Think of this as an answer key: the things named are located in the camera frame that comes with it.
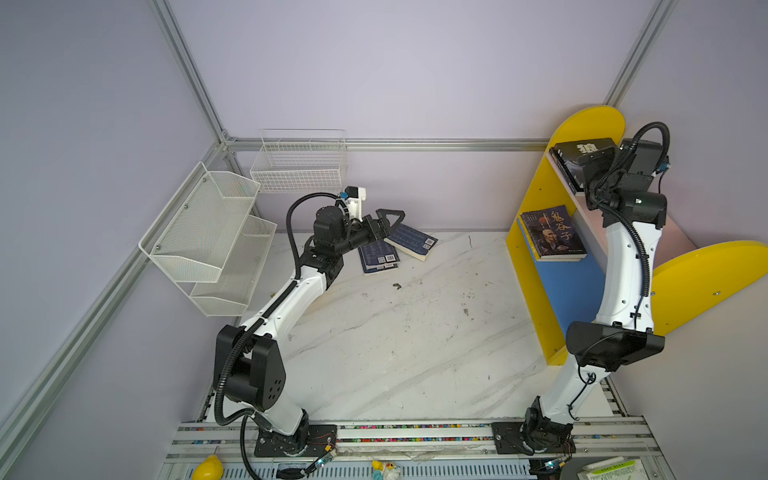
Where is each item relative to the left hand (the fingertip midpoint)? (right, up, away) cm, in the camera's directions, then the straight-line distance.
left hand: (396, 218), depth 75 cm
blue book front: (+6, -4, +40) cm, 41 cm away
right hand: (+45, +13, -5) cm, 47 cm away
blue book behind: (-6, -9, +36) cm, 38 cm away
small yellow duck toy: (-3, -59, -8) cm, 60 cm away
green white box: (+50, -59, -7) cm, 78 cm away
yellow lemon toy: (-43, -59, -7) cm, 73 cm away
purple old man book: (+52, -3, +22) cm, 57 cm away
